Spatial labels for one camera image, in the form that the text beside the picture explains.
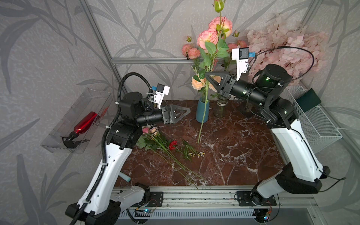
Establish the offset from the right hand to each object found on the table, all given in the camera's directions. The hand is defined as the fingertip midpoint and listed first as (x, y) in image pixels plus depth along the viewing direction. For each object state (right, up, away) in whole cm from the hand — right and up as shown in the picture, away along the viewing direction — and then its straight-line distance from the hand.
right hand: (205, 74), depth 45 cm
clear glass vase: (+18, -11, +63) cm, 66 cm away
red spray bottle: (-56, -25, +13) cm, 63 cm away
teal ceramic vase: (+2, -10, +49) cm, 50 cm away
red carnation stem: (-16, -34, +44) cm, 58 cm away
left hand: (-7, -13, +7) cm, 16 cm away
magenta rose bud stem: (-33, -32, +47) cm, 66 cm away
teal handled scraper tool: (-42, -49, +34) cm, 73 cm away
